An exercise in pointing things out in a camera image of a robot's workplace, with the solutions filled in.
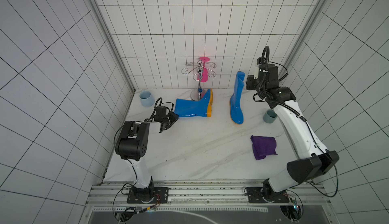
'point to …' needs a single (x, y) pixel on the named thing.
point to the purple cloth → (263, 146)
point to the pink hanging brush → (204, 73)
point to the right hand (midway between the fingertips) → (254, 74)
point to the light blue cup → (147, 98)
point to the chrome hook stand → (200, 68)
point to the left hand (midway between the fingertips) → (176, 118)
